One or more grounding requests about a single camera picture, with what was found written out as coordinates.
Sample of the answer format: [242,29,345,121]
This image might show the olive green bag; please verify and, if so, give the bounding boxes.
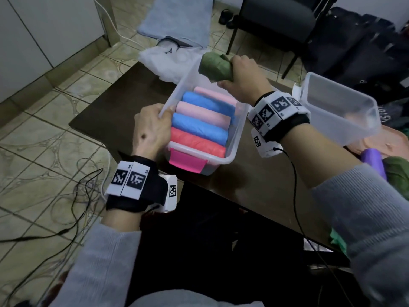
[382,156,409,200]
[198,52,234,83]

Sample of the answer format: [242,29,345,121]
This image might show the pink plastic bag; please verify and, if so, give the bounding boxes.
[176,101,232,128]
[194,87,239,106]

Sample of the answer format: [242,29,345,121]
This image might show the thick white floor cable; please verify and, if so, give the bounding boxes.
[102,150,111,202]

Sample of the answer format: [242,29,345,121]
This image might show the pair of black shoes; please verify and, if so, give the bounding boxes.
[219,9,237,29]

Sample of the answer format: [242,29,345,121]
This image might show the dark patterned bag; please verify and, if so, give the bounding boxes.
[377,98,409,131]

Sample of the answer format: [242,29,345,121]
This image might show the person's left hand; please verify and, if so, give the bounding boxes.
[132,104,176,162]

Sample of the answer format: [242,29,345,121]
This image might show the small clear plastic bin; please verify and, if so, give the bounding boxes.
[292,72,383,147]

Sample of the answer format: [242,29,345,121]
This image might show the person's right forearm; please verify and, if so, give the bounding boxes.
[281,124,409,307]

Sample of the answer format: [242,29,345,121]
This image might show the translucent zipper bag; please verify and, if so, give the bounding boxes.
[138,36,205,85]

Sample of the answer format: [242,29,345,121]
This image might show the purple bag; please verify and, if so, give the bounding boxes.
[361,148,387,180]

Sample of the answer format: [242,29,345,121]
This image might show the person's left forearm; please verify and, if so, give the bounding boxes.
[60,209,143,307]

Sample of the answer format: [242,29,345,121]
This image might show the large clear storage bin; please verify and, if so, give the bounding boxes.
[158,57,251,176]

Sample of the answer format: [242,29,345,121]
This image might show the black wristband with markers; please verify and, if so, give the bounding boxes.
[104,155,168,213]
[248,91,311,143]

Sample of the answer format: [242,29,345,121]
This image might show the blue-grey floor mat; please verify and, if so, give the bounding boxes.
[137,0,214,47]

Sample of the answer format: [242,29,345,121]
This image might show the black chair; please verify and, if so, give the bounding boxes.
[226,0,336,80]

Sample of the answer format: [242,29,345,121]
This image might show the black right wristband with markers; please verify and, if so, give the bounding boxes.
[248,91,311,143]

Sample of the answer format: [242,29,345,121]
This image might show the tangled dark floor cables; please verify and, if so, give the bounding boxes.
[0,162,109,307]

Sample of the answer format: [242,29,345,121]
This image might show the black left wristband with markers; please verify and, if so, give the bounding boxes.
[104,155,168,213]

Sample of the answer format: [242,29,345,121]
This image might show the black right camera cable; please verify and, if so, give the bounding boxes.
[273,148,352,307]

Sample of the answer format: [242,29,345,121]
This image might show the person's right hand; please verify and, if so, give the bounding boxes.
[217,55,275,106]

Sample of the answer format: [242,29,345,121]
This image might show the person's black trousers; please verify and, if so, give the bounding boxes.
[126,182,368,307]

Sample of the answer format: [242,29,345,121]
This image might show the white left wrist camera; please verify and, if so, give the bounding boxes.
[156,174,178,214]

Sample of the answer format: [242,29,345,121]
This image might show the red plastic bag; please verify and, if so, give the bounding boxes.
[170,127,227,159]

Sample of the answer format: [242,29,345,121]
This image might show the white cabinet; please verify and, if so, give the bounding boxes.
[0,0,106,103]

